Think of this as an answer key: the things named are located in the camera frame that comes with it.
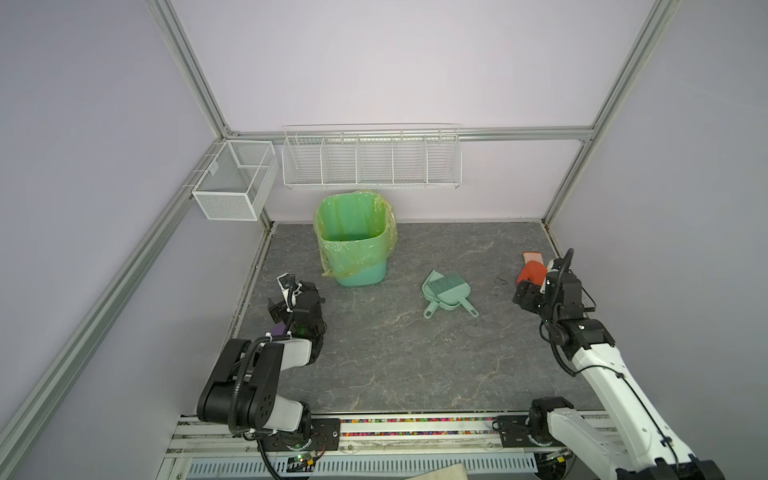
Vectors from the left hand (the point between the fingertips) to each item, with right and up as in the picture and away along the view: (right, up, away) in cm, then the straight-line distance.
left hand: (289, 291), depth 88 cm
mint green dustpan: (+44, -4, +8) cm, 45 cm away
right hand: (+70, +1, -9) cm, 70 cm away
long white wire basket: (+24, +44, +11) cm, 51 cm away
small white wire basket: (-22, +35, +11) cm, 43 cm away
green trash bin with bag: (+18, +19, +16) cm, 30 cm away
